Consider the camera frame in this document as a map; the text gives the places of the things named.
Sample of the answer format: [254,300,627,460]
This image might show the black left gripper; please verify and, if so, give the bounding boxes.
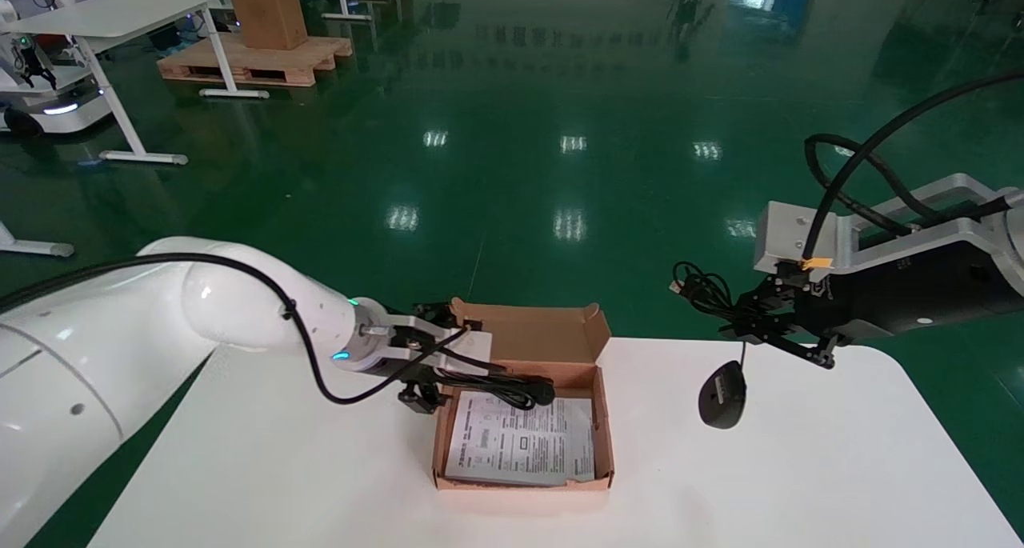
[372,300,458,414]

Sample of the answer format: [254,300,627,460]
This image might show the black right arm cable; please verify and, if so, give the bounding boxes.
[804,70,1024,262]

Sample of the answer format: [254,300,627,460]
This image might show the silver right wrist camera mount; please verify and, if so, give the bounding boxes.
[754,174,1010,278]

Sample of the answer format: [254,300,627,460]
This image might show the black power cord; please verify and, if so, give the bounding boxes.
[436,366,557,410]

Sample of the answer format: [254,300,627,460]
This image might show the white table foot bar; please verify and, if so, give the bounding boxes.
[0,222,75,259]

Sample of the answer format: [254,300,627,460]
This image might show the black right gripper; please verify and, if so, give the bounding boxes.
[718,238,1024,370]

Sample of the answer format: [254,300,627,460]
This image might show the tall brown cardboard carton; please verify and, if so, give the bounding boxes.
[224,0,309,50]

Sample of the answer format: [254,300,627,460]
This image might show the wooden shipping pallet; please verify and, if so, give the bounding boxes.
[158,34,354,89]

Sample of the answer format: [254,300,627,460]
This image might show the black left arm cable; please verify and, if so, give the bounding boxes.
[0,252,473,406]

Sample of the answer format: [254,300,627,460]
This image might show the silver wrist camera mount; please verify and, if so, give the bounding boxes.
[390,314,494,377]
[754,174,1010,278]

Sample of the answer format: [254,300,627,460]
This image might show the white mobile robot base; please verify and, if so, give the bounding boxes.
[0,34,113,138]

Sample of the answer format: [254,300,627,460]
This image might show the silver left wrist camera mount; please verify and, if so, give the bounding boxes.
[390,314,494,377]

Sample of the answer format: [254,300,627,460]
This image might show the printed white instruction sheet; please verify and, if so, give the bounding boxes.
[444,390,597,487]

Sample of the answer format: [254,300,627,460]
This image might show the black wired computer mouse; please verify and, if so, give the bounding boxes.
[670,262,749,430]

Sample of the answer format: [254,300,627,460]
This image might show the open brown cardboard storage box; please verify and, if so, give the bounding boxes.
[432,298,617,493]

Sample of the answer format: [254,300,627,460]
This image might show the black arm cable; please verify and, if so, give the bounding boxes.
[804,70,1024,262]
[0,252,473,406]

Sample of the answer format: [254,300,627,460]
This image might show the white desk with white legs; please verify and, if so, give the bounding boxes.
[4,0,270,166]

